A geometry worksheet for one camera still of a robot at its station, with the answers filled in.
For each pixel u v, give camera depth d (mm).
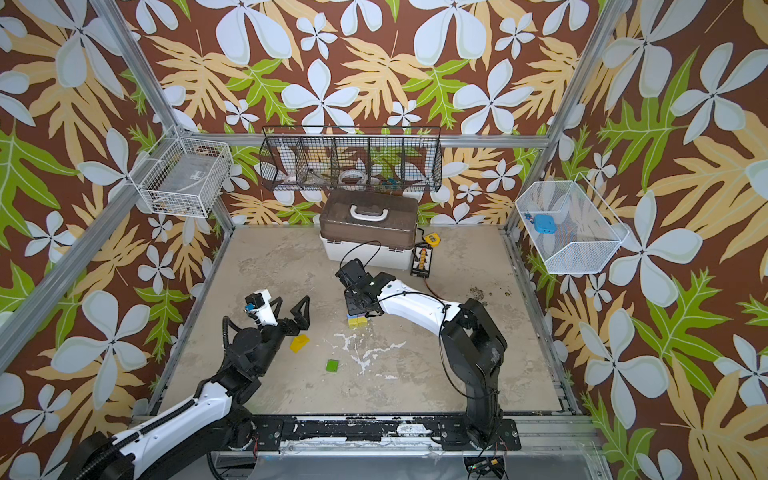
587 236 778
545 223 862
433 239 1147
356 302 639
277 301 806
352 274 687
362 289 666
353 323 918
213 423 566
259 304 674
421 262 1078
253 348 595
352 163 985
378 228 926
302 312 734
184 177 860
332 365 861
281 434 745
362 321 923
